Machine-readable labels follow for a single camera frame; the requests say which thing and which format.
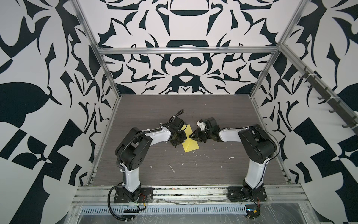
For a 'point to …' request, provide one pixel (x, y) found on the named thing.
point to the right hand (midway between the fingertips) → (190, 136)
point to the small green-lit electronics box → (253, 211)
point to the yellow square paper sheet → (189, 144)
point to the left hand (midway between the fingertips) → (187, 137)
